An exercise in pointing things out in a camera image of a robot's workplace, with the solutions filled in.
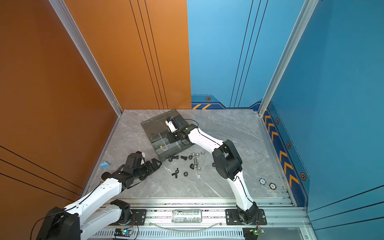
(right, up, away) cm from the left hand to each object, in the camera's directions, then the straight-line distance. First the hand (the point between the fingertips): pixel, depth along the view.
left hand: (158, 165), depth 86 cm
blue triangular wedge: (-34, -1, +4) cm, 34 cm away
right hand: (+5, +16, +6) cm, 18 cm away
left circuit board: (-12, -28, -15) cm, 34 cm away
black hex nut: (+16, -6, +1) cm, 17 cm away
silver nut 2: (+26, +5, +10) cm, 29 cm away
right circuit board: (+49, -28, -16) cm, 59 cm away
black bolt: (+15, +2, +8) cm, 17 cm away
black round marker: (+65, -11, -3) cm, 66 cm away
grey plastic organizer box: (-7, +20, +23) cm, 31 cm away
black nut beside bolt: (+19, -2, +5) cm, 20 cm away
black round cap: (-25, -3, -9) cm, 27 cm away
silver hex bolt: (+22, 0, +5) cm, 22 cm away
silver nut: (+23, +4, +10) cm, 25 cm away
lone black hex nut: (+33, -1, +5) cm, 33 cm away
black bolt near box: (+6, +2, +6) cm, 9 cm away
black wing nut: (+11, -5, +3) cm, 12 cm away
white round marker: (+60, -9, -1) cm, 61 cm away
